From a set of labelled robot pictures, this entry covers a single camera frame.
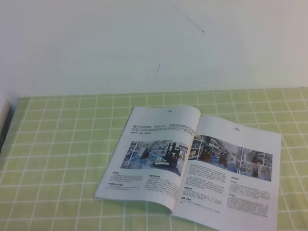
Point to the robotics magazine book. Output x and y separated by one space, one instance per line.
204 169

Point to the green checkered tablecloth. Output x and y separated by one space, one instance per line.
57 149

